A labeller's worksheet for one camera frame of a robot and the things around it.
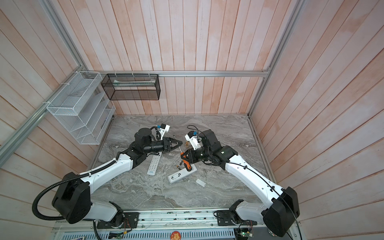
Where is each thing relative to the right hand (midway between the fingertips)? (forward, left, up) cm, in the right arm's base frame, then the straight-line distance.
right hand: (182, 156), depth 73 cm
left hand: (+3, +1, +3) cm, 5 cm away
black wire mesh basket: (+52, +39, +5) cm, 65 cm away
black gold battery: (+6, +2, -20) cm, 21 cm away
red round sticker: (-31, +3, -20) cm, 37 cm away
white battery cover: (-6, -10, -21) cm, 24 cm away
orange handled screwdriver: (-4, -2, -1) cm, 5 cm away
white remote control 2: (-1, +2, -20) cm, 20 cm away
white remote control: (+4, +19, -18) cm, 26 cm away
